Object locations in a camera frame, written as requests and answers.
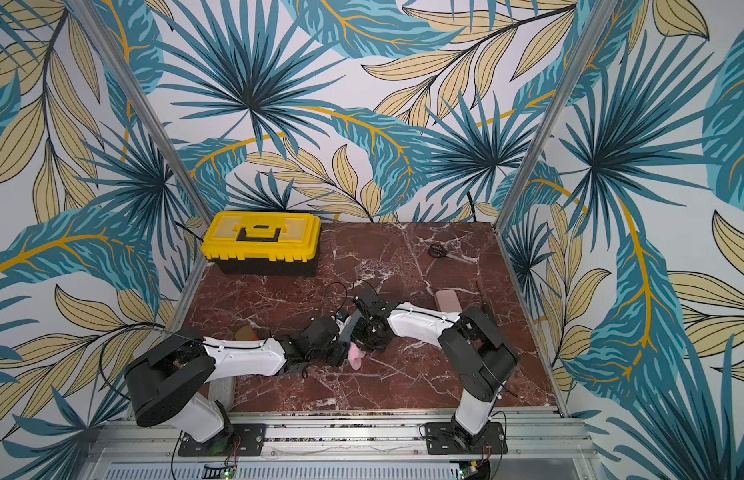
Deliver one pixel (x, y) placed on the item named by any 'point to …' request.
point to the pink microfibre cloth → (354, 356)
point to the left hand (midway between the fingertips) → (341, 346)
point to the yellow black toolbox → (262, 243)
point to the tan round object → (245, 333)
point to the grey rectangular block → (353, 321)
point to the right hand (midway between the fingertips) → (353, 343)
